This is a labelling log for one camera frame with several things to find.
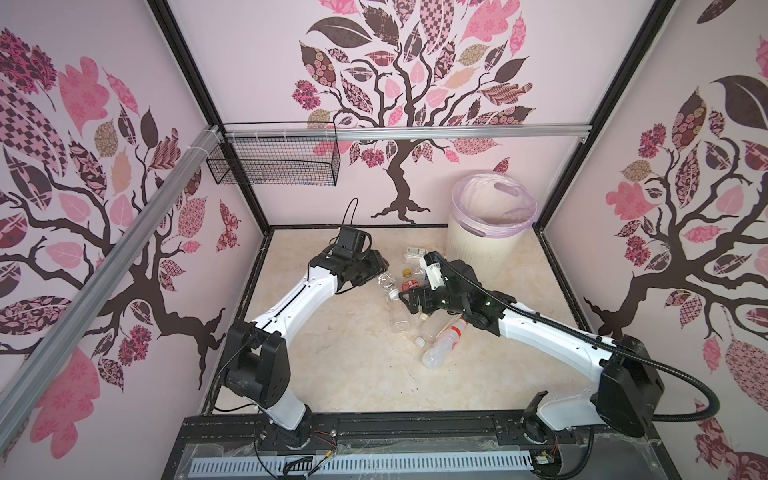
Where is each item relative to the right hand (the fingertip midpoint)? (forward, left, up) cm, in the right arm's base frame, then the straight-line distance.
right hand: (411, 286), depth 79 cm
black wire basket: (+64, +54, -2) cm, 84 cm away
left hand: (+7, +8, -1) cm, 10 cm away
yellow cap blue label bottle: (+16, -1, -17) cm, 23 cm away
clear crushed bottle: (+2, +7, 0) cm, 7 cm away
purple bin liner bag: (+34, -30, -1) cm, 45 cm away
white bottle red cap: (-10, -10, -15) cm, 21 cm away
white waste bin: (+13, -26, -4) cm, 29 cm away
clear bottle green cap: (0, +4, -17) cm, 17 cm away
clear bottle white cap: (-3, -7, -17) cm, 19 cm away
